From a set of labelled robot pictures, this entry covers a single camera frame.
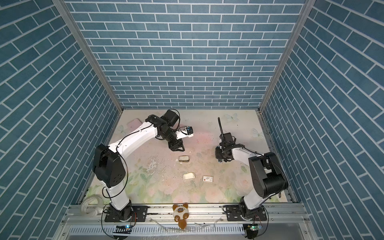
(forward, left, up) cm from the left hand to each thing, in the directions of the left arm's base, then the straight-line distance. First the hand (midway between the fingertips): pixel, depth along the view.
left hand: (182, 144), depth 84 cm
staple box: (-15, -15, -13) cm, 25 cm away
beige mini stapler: (-3, -1, -11) cm, 12 cm away
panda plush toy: (-32, 0, -12) cm, 34 cm away
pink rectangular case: (+26, +38, -13) cm, 48 cm away
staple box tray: (-13, -3, -14) cm, 19 cm away
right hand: (+2, -22, -13) cm, 25 cm away
